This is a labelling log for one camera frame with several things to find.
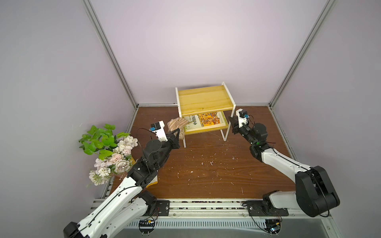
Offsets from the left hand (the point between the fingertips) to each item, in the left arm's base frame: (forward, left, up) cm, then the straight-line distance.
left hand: (180, 129), depth 68 cm
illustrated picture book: (+17, -17, -14) cm, 28 cm away
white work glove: (-15, +16, -31) cm, 38 cm away
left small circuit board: (-35, +17, -34) cm, 52 cm away
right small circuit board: (-34, -46, -33) cm, 66 cm away
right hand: (+14, -29, -3) cm, 33 cm away
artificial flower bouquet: (-10, +29, -2) cm, 30 cm away
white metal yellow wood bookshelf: (+11, -13, +2) cm, 18 cm away
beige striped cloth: (+1, +2, +3) cm, 4 cm away
